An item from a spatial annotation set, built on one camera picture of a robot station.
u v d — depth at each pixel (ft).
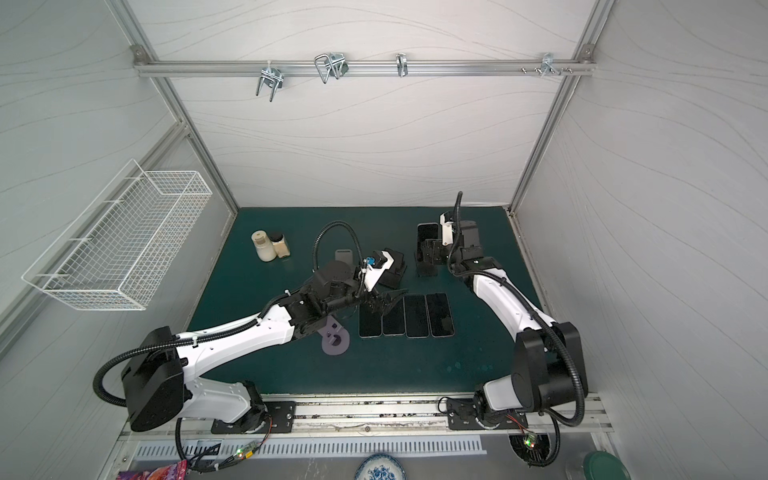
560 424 1.42
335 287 1.87
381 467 2.17
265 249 3.32
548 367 1.40
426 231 3.10
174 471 2.13
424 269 3.44
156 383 1.32
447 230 2.56
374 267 2.04
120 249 2.25
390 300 2.14
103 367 1.33
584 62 2.55
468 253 2.17
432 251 2.52
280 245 3.32
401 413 2.47
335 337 2.70
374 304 2.16
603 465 1.95
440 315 2.98
